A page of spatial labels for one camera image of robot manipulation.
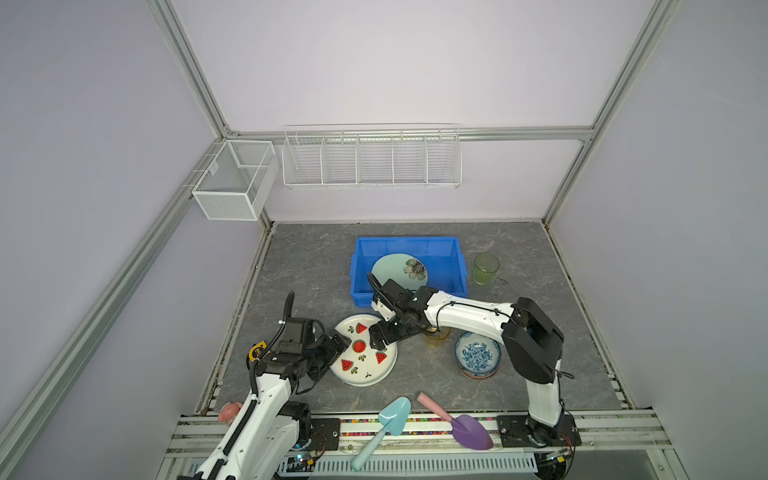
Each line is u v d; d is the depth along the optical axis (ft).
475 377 2.44
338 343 2.47
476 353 2.59
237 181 3.31
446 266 3.66
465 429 2.47
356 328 2.94
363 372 2.72
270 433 1.90
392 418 2.52
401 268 3.45
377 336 2.53
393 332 2.51
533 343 1.60
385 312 2.49
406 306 2.18
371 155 3.23
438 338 2.68
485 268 3.41
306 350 2.26
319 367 2.32
